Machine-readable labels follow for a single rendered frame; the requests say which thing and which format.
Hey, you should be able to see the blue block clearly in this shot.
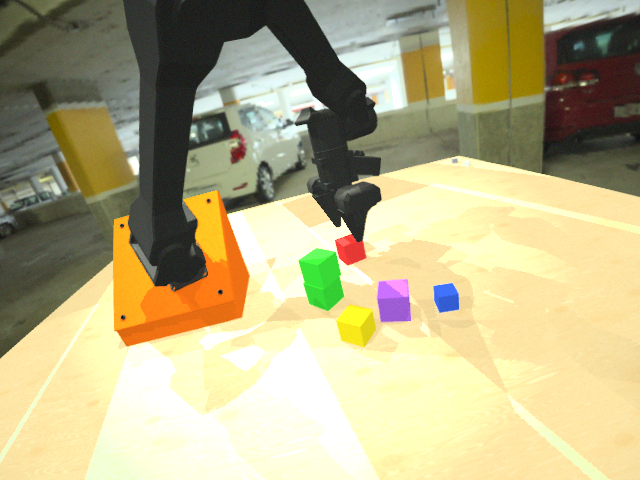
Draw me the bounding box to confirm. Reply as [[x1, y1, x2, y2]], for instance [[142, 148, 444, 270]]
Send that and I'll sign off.
[[433, 283, 459, 313]]

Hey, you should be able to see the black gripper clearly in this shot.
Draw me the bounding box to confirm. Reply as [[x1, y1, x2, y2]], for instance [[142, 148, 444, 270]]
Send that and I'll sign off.
[[306, 144, 382, 242]]

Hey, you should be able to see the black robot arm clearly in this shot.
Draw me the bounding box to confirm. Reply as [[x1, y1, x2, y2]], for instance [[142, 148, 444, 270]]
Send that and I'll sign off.
[[123, 0, 378, 292]]

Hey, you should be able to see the purple block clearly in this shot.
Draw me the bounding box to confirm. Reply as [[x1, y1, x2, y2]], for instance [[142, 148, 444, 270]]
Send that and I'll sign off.
[[376, 279, 411, 323]]

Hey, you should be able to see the yellow cube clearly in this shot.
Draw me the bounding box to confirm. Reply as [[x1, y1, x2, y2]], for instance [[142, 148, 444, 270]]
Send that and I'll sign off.
[[336, 305, 376, 347]]

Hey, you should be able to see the green block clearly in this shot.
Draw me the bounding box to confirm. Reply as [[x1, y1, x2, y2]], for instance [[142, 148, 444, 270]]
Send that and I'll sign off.
[[303, 277, 344, 311], [298, 248, 341, 289]]

